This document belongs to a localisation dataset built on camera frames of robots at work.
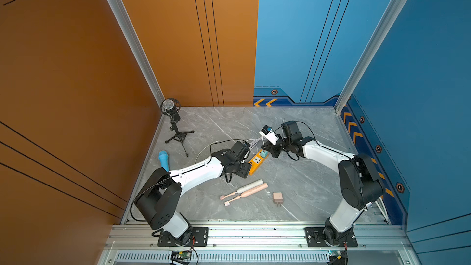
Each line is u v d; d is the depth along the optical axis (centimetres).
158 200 44
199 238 74
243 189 85
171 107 88
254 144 101
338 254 72
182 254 71
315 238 72
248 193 84
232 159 67
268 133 79
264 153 91
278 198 83
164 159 94
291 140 72
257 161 93
